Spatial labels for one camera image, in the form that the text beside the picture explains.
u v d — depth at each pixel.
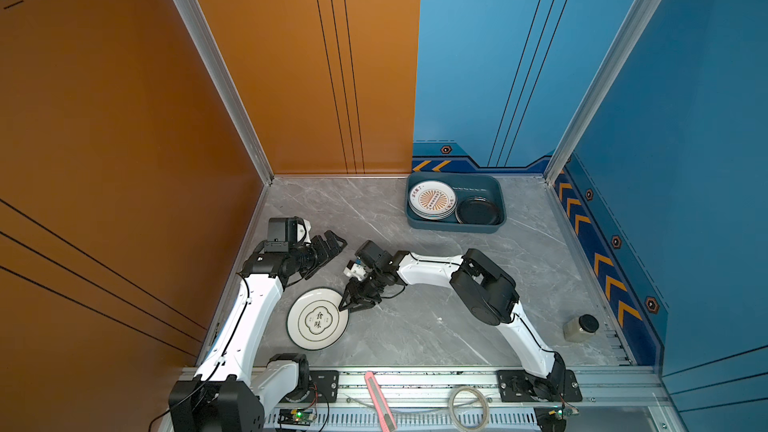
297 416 0.71
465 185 1.16
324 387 0.73
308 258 0.68
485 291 0.56
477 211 1.07
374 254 0.76
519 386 0.73
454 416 0.70
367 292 0.80
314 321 0.84
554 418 0.70
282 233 0.60
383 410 0.70
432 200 1.09
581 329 0.74
